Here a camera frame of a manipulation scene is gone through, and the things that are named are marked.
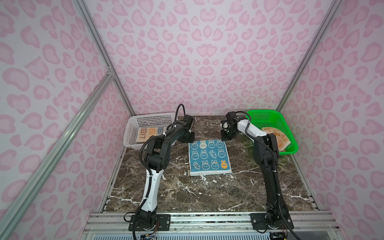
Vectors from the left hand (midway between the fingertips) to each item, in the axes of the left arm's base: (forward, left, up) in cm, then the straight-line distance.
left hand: (192, 138), depth 104 cm
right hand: (0, -23, 0) cm, 23 cm away
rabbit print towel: (+5, +34, 0) cm, 35 cm away
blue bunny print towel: (-14, -11, -1) cm, 18 cm away
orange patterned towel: (-7, -59, +4) cm, 60 cm away
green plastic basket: (+16, -61, +1) cm, 63 cm away
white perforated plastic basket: (+14, +42, +4) cm, 44 cm away
